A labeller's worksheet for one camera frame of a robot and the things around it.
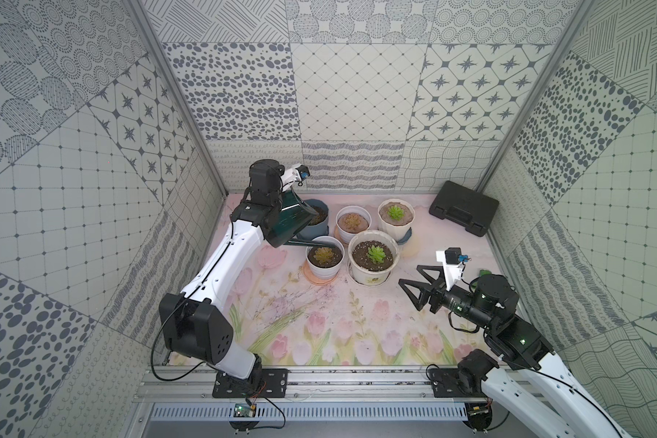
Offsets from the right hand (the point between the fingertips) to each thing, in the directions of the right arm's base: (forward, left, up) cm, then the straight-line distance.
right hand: (408, 277), depth 68 cm
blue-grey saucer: (+29, -7, -22) cm, 37 cm away
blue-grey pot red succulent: (+25, +26, -11) cm, 37 cm away
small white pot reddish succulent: (+28, +14, -11) cm, 33 cm away
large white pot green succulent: (+15, +7, -13) cm, 21 cm away
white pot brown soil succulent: (+31, -2, -13) cm, 34 cm away
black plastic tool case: (+41, -35, -19) cm, 57 cm away
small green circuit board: (-26, +43, -25) cm, 56 cm away
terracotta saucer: (+11, +26, -23) cm, 36 cm away
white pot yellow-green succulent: (+13, +23, -14) cm, 30 cm away
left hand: (+28, +42, +15) cm, 52 cm away
